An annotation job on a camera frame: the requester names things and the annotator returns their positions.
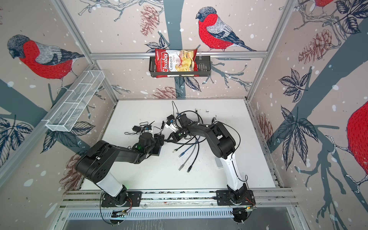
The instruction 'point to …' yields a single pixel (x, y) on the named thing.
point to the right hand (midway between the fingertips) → (166, 143)
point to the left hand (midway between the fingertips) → (160, 136)
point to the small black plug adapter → (171, 117)
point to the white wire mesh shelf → (67, 114)
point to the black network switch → (155, 151)
